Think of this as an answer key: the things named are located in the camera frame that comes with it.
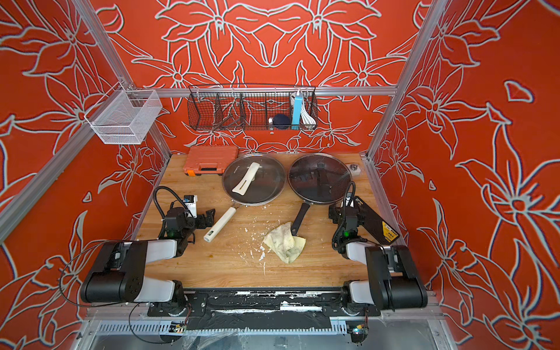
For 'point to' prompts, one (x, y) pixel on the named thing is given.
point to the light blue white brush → (300, 113)
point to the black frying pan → (297, 224)
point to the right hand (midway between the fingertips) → (343, 202)
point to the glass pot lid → (319, 178)
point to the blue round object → (281, 121)
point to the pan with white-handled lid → (251, 180)
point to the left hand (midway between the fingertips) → (204, 208)
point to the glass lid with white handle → (254, 179)
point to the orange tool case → (208, 160)
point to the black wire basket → (252, 107)
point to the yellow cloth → (283, 243)
